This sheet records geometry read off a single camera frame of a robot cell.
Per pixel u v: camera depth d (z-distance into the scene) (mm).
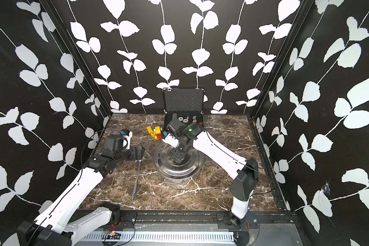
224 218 746
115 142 587
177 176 716
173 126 596
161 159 770
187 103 1141
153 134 1065
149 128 1108
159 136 1041
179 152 670
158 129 1041
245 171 436
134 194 818
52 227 382
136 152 701
